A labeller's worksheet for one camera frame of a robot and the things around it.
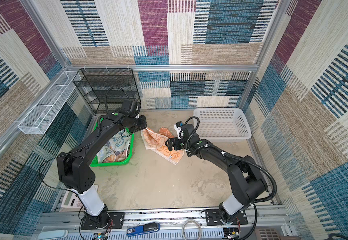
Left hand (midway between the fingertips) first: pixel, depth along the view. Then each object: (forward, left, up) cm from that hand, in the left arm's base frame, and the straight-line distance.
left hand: (148, 122), depth 85 cm
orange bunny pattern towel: (-2, -3, -16) cm, 16 cm away
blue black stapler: (-48, +4, -17) cm, 51 cm away
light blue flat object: (-49, +40, -19) cm, 66 cm away
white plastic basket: (+15, -50, -21) cm, 57 cm away
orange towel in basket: (-13, +21, -17) cm, 30 cm away
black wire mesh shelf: (+34, +34, -2) cm, 48 cm away
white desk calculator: (-34, +39, -19) cm, 55 cm away
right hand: (-8, -14, -10) cm, 18 cm away
